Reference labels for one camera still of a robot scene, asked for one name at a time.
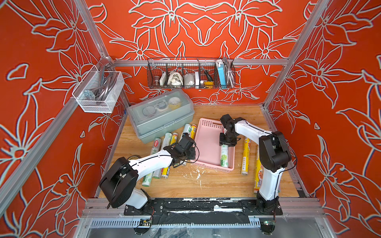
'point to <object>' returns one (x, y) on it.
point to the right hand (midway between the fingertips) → (220, 143)
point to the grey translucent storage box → (165, 113)
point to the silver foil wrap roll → (187, 129)
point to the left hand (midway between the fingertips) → (194, 151)
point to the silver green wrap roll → (166, 142)
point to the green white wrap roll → (224, 156)
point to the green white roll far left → (156, 147)
